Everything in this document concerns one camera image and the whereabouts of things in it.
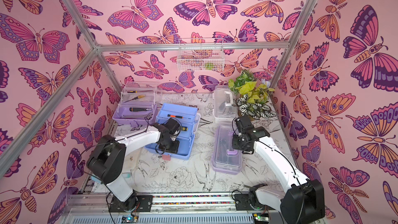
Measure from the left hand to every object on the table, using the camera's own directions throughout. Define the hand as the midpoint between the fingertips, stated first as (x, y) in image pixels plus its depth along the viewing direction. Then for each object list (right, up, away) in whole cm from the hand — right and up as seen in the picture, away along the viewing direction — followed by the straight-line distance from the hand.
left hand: (176, 150), depth 90 cm
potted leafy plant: (+43, +29, -6) cm, 52 cm away
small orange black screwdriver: (-2, +19, +4) cm, 20 cm away
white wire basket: (+14, +57, +5) cm, 59 cm away
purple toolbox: (-33, +29, +27) cm, 51 cm away
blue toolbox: (+7, +19, +2) cm, 20 cm away
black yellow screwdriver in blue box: (+5, +13, -1) cm, 14 cm away
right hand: (+34, +5, -8) cm, 35 cm away
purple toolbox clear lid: (+28, -5, -3) cm, 28 cm away
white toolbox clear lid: (+30, +23, +13) cm, 40 cm away
